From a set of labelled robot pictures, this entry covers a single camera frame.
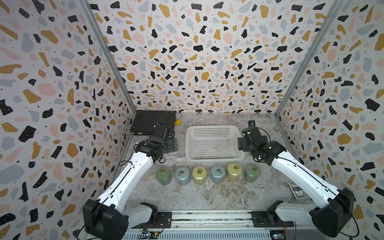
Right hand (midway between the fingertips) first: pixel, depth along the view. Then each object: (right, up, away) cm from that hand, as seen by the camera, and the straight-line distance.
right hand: (249, 140), depth 80 cm
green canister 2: (+2, -19, +3) cm, 19 cm away
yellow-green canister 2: (-7, -18, +3) cm, 20 cm away
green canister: (-46, -20, +2) cm, 50 cm away
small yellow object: (-43, +11, +35) cm, 56 cm away
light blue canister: (-36, -19, 0) cm, 41 cm away
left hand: (-43, -2, 0) cm, 43 cm away
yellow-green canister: (-27, -19, +1) cm, 33 cm away
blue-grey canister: (-17, -19, +2) cm, 25 cm away
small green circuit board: (-49, -45, -8) cm, 67 cm away
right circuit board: (+11, -45, -8) cm, 47 cm away
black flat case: (-72, +12, +40) cm, 83 cm away
